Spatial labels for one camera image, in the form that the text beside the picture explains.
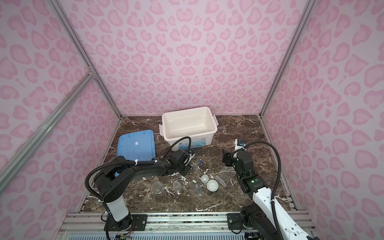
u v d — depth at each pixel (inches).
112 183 18.5
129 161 20.7
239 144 26.6
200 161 37.4
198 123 42.7
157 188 31.1
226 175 35.1
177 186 30.7
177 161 28.2
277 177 21.8
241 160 22.7
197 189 32.8
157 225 28.8
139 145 40.4
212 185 33.1
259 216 23.6
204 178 33.8
